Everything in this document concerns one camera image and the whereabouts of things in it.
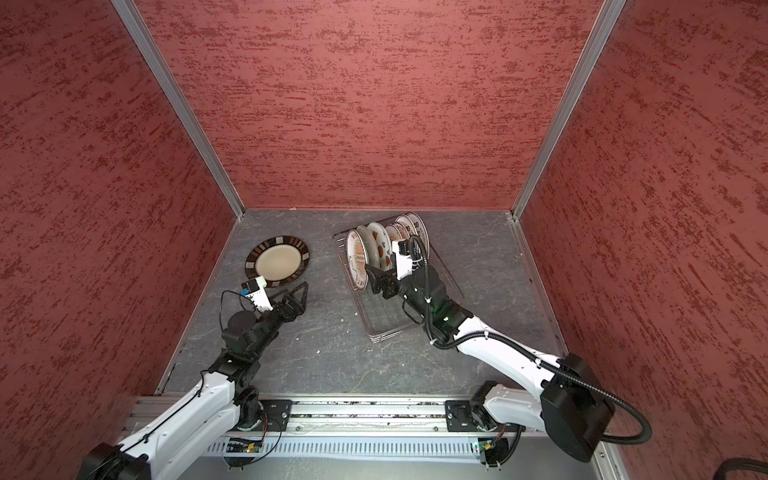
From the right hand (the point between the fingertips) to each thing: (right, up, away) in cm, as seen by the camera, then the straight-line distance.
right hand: (374, 268), depth 76 cm
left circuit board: (-33, -44, -3) cm, 55 cm away
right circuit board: (+30, -44, -5) cm, 53 cm away
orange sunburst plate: (+5, +9, +18) cm, 21 cm away
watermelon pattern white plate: (+2, +6, +16) cm, 17 cm away
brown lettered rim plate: (-7, 0, +21) cm, 23 cm away
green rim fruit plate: (+10, +12, +18) cm, 24 cm away
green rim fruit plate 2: (+14, +10, +14) cm, 22 cm away
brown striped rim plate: (-36, 0, +28) cm, 46 cm away
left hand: (-21, -7, +6) cm, 23 cm away
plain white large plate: (-2, +3, +13) cm, 13 cm away
